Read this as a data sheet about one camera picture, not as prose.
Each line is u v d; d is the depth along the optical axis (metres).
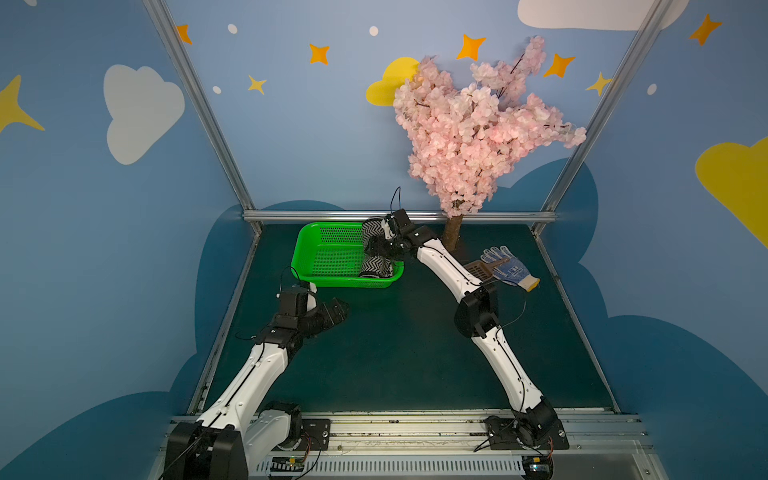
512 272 1.08
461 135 0.70
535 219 1.14
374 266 0.95
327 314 0.74
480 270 1.08
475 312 0.66
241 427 0.42
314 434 0.74
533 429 0.64
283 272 1.05
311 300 0.68
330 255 1.11
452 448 0.74
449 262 0.72
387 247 0.93
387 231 0.93
